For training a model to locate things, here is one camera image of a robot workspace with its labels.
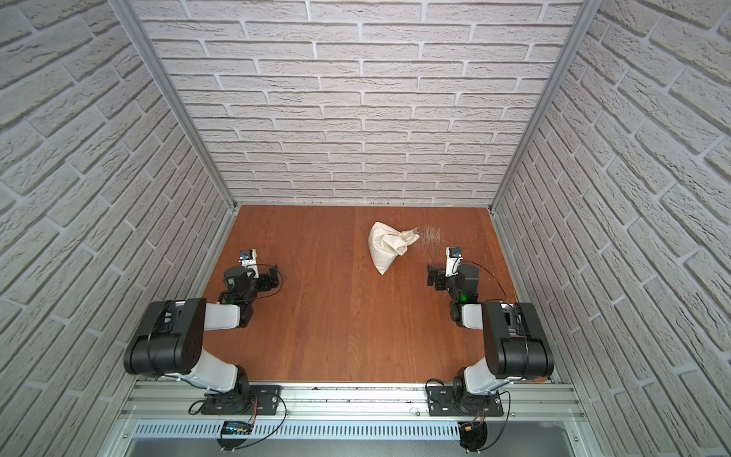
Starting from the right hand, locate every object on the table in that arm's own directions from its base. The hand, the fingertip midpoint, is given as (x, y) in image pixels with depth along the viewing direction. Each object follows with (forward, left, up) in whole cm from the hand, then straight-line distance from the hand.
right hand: (435, 262), depth 94 cm
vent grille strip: (-42, +69, -6) cm, 81 cm away
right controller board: (-47, -1, -7) cm, 48 cm away
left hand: (+4, +60, +1) cm, 61 cm away
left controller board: (-43, +60, -9) cm, 74 cm away
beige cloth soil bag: (+5, +17, +6) cm, 18 cm away
